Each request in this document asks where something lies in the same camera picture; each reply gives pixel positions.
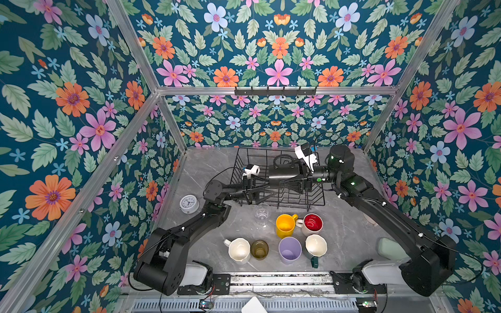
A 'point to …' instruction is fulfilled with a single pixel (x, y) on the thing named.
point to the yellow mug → (285, 224)
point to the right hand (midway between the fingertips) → (283, 174)
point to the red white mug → (311, 224)
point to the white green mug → (316, 246)
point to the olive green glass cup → (259, 249)
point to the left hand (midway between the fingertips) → (271, 190)
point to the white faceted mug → (239, 250)
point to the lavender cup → (289, 250)
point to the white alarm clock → (189, 204)
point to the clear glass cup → (262, 214)
